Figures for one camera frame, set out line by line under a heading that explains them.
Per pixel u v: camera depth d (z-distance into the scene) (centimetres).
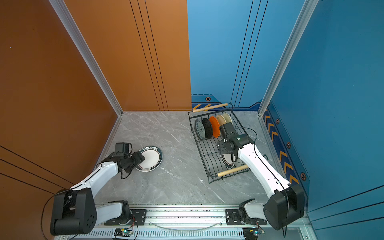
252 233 71
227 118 99
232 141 55
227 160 91
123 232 71
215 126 97
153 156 94
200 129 100
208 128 96
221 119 100
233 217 72
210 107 97
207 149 97
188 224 73
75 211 41
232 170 70
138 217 74
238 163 84
